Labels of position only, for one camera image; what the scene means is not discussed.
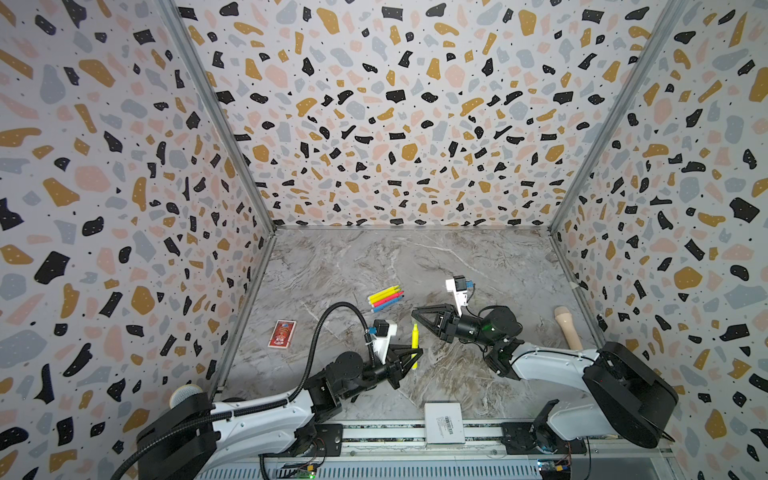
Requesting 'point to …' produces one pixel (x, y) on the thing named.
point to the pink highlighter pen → (388, 299)
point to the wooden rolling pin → (567, 323)
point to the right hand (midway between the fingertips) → (412, 316)
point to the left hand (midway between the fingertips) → (421, 349)
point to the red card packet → (282, 334)
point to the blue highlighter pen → (376, 308)
